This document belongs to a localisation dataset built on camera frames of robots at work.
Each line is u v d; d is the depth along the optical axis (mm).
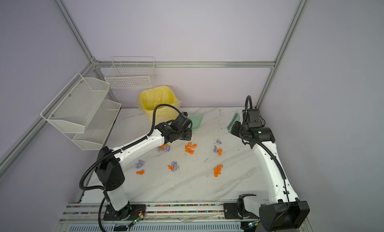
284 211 365
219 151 948
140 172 859
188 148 976
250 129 542
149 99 987
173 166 879
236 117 842
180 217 732
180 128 639
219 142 999
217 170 860
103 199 719
